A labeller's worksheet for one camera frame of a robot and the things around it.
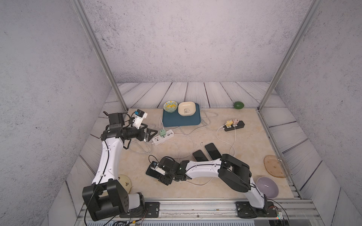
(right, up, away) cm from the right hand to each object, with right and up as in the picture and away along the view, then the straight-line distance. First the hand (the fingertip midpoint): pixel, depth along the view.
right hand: (162, 174), depth 84 cm
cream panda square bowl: (+15, +41, +34) cm, 55 cm away
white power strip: (-4, +19, +14) cm, 24 cm away
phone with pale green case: (+32, +11, +11) cm, 35 cm away
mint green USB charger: (-2, +23, +12) cm, 27 cm away
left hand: (-5, +28, -6) cm, 29 cm away
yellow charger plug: (+46, +29, +20) cm, 58 cm away
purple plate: (+59, -5, -6) cm, 60 cm away
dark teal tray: (+4, +33, +30) cm, 45 cm away
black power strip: (+56, +29, +23) cm, 67 cm away
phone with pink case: (+23, +8, +11) cm, 27 cm away
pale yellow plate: (-21, -4, -2) cm, 21 cm away
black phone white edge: (-3, +4, -9) cm, 10 cm away
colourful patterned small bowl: (+1, +43, +34) cm, 55 cm away
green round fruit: (+58, +44, +34) cm, 81 cm away
